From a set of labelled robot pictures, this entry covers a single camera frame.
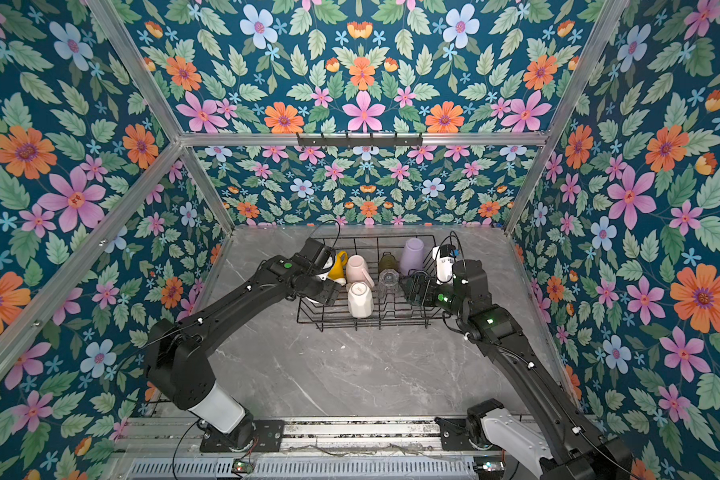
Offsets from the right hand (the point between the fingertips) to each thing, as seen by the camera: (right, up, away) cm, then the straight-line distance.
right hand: (411, 278), depth 73 cm
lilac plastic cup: (+3, +5, +23) cm, 24 cm away
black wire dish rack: (-5, -12, +16) cm, 21 cm away
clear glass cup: (-5, -3, +18) cm, 19 cm away
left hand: (-22, -2, +10) cm, 24 cm away
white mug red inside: (-22, 0, +2) cm, 23 cm away
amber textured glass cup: (-5, +3, +27) cm, 28 cm away
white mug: (-14, -7, +13) cm, 20 cm away
